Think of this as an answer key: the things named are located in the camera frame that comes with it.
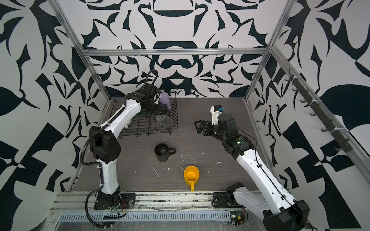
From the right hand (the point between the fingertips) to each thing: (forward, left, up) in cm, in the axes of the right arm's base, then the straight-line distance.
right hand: (201, 121), depth 73 cm
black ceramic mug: (-6, +22, -24) cm, 33 cm away
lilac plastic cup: (+27, +22, -12) cm, 37 cm away
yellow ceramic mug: (-19, +5, -26) cm, 33 cm away
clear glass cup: (+13, +21, -16) cm, 30 cm away
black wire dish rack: (+13, +35, -22) cm, 44 cm away
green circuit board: (-38, -17, -28) cm, 50 cm away
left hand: (+16, +24, -9) cm, 30 cm away
